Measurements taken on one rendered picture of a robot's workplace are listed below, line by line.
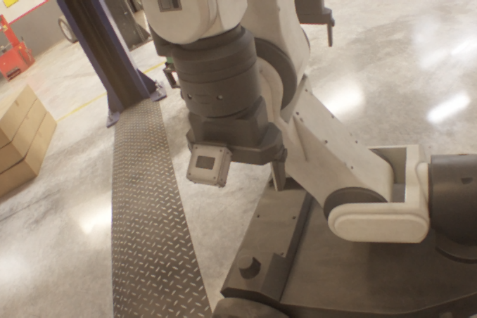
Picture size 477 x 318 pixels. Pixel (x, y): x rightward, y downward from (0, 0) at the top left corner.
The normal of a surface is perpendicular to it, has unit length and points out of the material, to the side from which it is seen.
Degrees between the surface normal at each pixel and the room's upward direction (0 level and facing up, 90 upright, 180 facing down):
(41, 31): 90
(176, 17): 90
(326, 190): 90
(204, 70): 93
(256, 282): 0
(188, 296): 23
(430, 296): 0
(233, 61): 99
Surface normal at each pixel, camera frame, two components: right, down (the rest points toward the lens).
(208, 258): -0.33, -0.74
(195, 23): -0.33, 0.67
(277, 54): 0.16, 0.16
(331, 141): 0.59, -0.40
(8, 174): 0.29, 0.51
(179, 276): 0.04, -0.86
